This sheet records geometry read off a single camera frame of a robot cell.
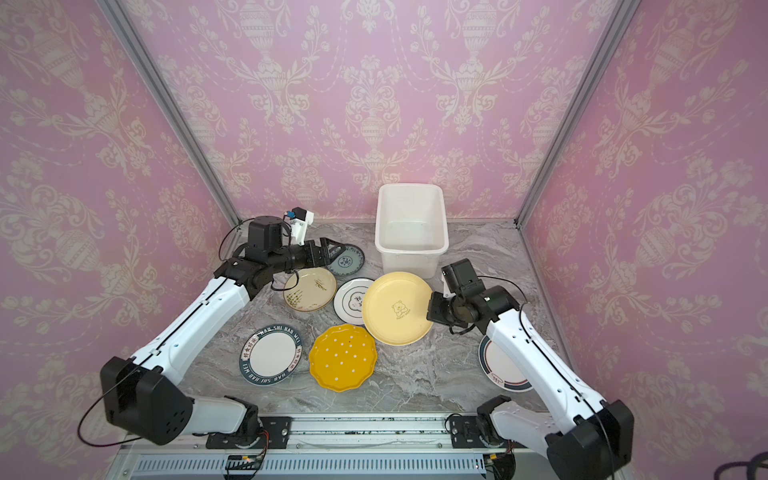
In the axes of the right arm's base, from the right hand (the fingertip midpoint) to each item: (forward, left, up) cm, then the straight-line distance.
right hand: (430, 310), depth 78 cm
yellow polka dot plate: (-5, +25, -16) cm, 30 cm away
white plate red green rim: (-10, -19, -17) cm, 28 cm away
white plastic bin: (+45, +1, -16) cm, 48 cm away
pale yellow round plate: (+2, +9, -1) cm, 9 cm away
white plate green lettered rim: (-4, +45, -15) cm, 48 cm away
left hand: (+12, +24, +12) cm, 29 cm away
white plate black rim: (+13, +24, -15) cm, 32 cm away
